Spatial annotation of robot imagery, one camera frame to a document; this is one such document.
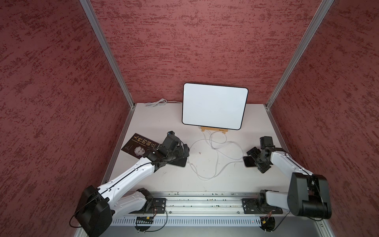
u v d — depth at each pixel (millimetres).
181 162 876
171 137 743
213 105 961
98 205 385
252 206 739
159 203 741
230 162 897
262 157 682
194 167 874
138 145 947
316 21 757
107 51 875
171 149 622
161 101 1178
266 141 725
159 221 699
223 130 1001
